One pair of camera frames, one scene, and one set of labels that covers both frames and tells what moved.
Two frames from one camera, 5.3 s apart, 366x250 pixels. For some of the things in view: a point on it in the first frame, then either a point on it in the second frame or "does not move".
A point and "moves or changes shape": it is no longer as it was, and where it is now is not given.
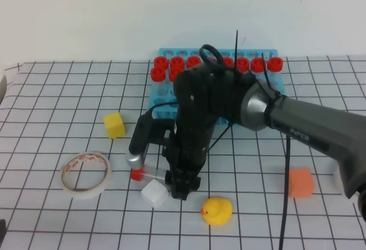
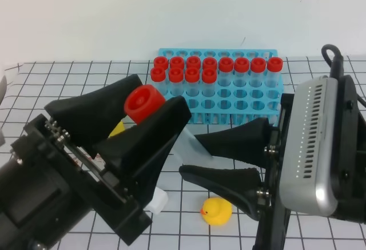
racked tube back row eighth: x=274 y=66 does not move
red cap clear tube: x=138 y=174 moves or changes shape
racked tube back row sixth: x=243 y=64 does not move
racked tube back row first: x=160 y=62 does not move
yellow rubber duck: x=217 y=211 does not move
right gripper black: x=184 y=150 -> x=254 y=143
